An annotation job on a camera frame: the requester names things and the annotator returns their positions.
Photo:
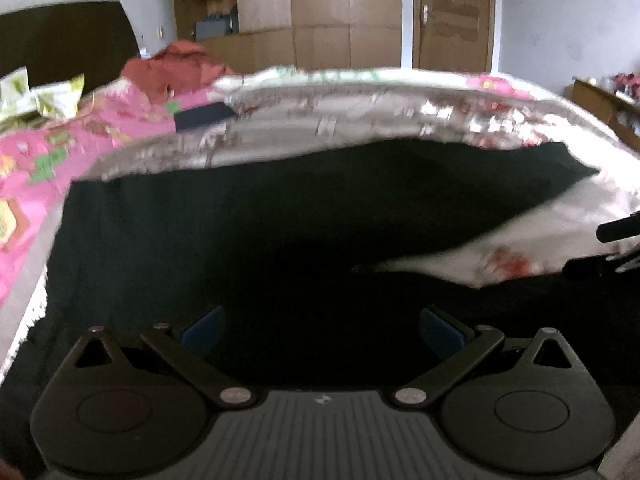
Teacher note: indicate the wooden side cabinet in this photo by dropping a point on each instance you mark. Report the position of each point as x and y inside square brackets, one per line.
[617, 113]

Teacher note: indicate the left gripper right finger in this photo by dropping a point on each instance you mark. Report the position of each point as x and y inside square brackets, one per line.
[452, 352]

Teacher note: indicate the pink floral bedsheet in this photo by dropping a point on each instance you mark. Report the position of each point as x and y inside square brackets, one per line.
[38, 166]

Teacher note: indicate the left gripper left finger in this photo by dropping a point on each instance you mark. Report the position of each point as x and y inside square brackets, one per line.
[195, 352]

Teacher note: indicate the green patterned pillow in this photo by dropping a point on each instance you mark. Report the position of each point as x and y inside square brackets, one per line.
[23, 105]

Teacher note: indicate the dark wooden headboard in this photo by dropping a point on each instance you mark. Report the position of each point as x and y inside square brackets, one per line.
[61, 41]

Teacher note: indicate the red crumpled garment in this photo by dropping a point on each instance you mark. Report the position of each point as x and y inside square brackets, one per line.
[182, 67]

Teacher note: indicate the grey bag on shelf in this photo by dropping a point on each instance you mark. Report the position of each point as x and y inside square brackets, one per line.
[216, 25]

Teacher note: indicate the dark blue flat case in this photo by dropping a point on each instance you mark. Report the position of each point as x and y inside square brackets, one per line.
[203, 116]

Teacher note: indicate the brown wooden door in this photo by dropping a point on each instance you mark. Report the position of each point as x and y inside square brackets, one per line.
[454, 35]

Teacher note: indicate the black pants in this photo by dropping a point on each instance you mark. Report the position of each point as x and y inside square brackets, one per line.
[293, 250]

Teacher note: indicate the brown wooden wardrobe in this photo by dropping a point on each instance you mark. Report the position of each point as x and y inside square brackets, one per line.
[310, 34]

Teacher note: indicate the floral bed quilt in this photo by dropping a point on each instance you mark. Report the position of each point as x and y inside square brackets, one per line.
[284, 111]

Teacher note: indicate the red cloth on cabinet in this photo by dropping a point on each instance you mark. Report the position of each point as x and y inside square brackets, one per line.
[628, 84]

